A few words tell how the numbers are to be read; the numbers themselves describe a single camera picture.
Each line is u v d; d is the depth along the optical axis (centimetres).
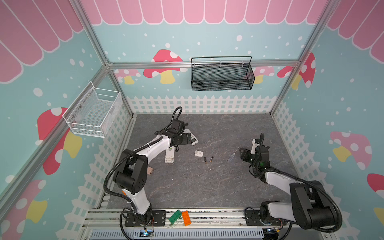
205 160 94
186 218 74
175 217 74
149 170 89
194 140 103
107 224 74
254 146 81
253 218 74
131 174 48
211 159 94
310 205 43
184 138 85
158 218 74
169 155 97
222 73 94
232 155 97
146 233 73
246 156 81
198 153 97
